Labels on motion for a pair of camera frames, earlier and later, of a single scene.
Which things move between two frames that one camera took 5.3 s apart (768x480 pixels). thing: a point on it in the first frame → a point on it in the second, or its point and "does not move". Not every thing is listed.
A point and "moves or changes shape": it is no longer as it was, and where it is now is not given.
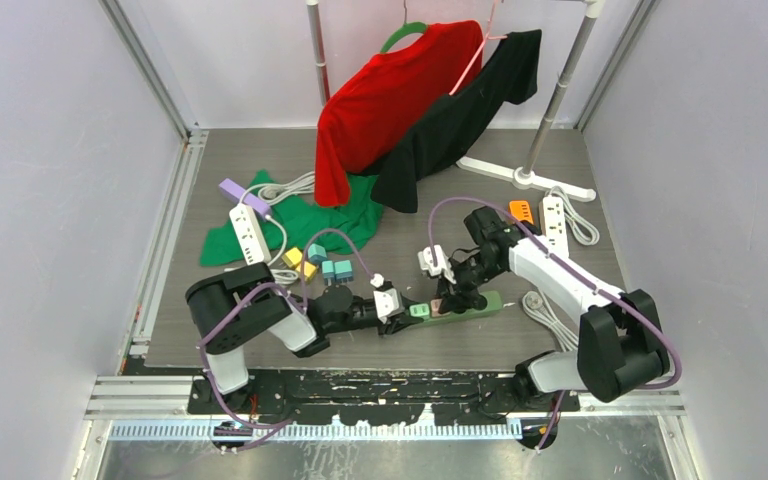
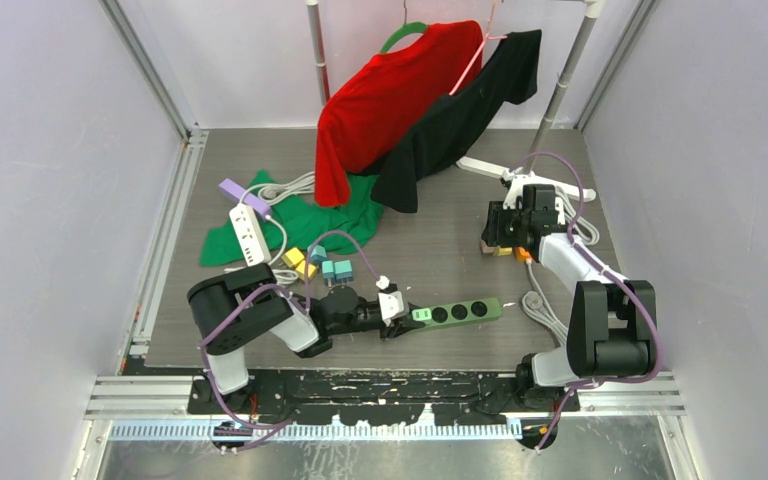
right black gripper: [453, 294] → [494, 234]
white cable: [282, 276] does not move
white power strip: [248, 235] does not move
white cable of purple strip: [273, 193] does not move
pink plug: [434, 308] moves or changes shape
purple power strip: [232, 190] does not move
